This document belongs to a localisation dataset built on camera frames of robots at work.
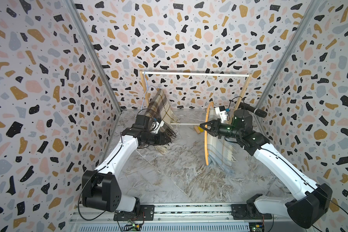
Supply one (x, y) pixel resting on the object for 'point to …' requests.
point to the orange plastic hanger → (206, 134)
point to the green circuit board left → (134, 227)
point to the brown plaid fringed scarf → (158, 108)
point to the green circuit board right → (256, 226)
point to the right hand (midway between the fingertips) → (200, 127)
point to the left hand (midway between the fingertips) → (169, 140)
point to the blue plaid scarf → (221, 153)
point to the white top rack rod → (168, 73)
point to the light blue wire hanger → (147, 86)
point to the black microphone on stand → (262, 113)
